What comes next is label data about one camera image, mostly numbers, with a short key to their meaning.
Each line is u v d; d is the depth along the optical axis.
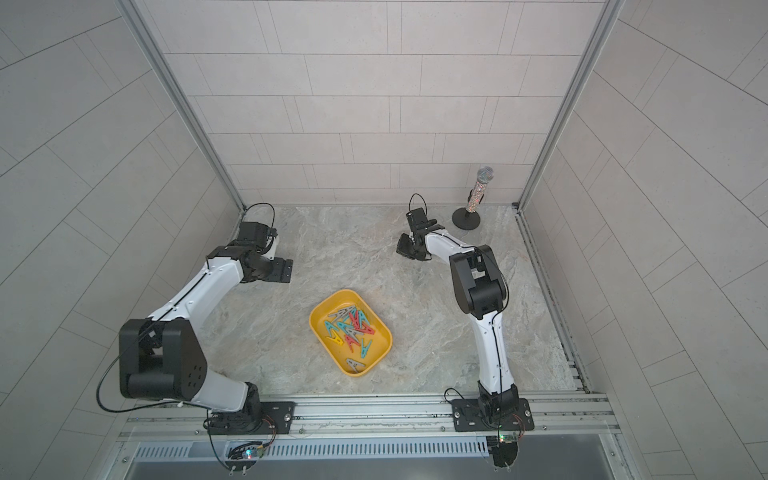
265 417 0.70
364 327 0.85
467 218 1.10
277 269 0.78
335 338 0.83
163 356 0.42
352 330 0.84
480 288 0.58
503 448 0.70
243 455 0.65
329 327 0.84
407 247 0.92
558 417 0.72
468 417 0.71
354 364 0.79
